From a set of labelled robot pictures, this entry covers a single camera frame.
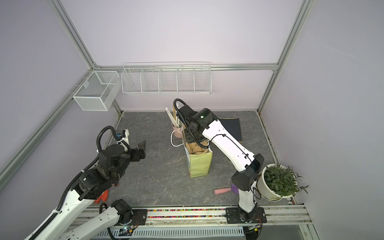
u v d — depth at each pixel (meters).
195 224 0.72
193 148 0.74
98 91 1.00
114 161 0.47
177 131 0.97
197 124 0.48
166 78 1.00
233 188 0.82
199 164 0.74
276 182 0.68
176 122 1.02
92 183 0.44
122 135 0.55
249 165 0.44
